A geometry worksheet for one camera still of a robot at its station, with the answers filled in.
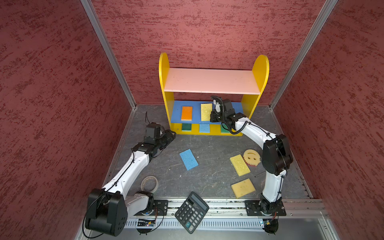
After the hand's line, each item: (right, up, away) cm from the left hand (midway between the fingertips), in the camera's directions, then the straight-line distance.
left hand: (174, 138), depth 84 cm
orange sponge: (+6, +14, +11) cm, 19 cm away
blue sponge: (+8, -14, +6) cm, 17 cm away
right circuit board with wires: (+50, -42, -12) cm, 66 cm away
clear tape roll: (-14, -26, -1) cm, 30 cm away
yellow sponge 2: (+39, -17, +4) cm, 43 cm away
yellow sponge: (+19, +17, +11) cm, 28 cm away
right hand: (+22, +12, +9) cm, 26 cm away
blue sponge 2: (+19, +4, +20) cm, 27 cm away
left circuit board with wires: (-13, -43, -11) cm, 46 cm away
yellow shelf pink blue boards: (+6, +32, +32) cm, 46 cm away
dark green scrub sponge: (+6, +5, +21) cm, 23 cm away
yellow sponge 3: (+38, -27, -5) cm, 47 cm away
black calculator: (+10, -35, -13) cm, 38 cm away
